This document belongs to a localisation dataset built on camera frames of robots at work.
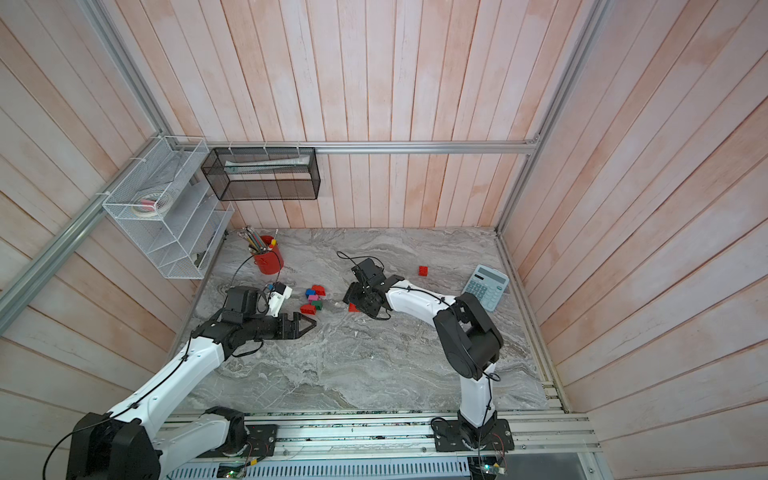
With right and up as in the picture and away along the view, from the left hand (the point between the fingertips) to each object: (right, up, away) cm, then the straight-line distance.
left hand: (304, 328), depth 81 cm
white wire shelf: (-32, +24, -3) cm, 40 cm away
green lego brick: (0, +4, +16) cm, 17 cm away
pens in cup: (-21, +24, +19) cm, 37 cm away
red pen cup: (-18, +18, +21) cm, 33 cm away
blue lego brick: (-3, +8, +18) cm, 20 cm away
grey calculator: (+59, +10, +20) cm, 63 cm away
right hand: (+11, +6, +12) cm, 18 cm away
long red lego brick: (+13, +5, +4) cm, 14 cm away
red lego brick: (0, +8, +20) cm, 22 cm away
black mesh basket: (-20, +50, +23) cm, 58 cm away
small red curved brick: (-2, +3, +15) cm, 15 cm away
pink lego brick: (-1, +6, +17) cm, 18 cm away
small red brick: (+37, +15, +26) cm, 48 cm away
